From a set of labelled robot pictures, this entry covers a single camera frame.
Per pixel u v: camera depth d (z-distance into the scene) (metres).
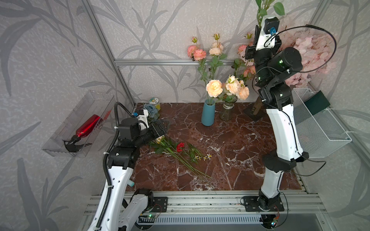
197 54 0.80
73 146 0.58
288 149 0.44
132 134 0.47
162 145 0.91
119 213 0.41
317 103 0.71
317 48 0.70
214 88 0.62
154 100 1.12
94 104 0.77
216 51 0.79
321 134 0.59
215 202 0.75
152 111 1.00
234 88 0.59
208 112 0.98
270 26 0.37
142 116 0.60
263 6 0.41
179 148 0.91
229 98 0.76
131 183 0.79
